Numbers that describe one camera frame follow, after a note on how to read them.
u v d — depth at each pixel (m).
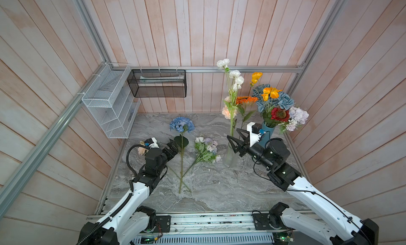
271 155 0.51
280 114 0.76
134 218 0.58
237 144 0.60
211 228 0.73
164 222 0.73
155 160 0.60
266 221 0.73
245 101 0.67
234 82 0.71
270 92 0.68
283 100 0.72
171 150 0.73
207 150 0.90
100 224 0.41
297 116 0.74
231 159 0.89
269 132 0.87
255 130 0.56
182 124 0.98
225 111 0.73
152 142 0.73
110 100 0.69
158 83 1.03
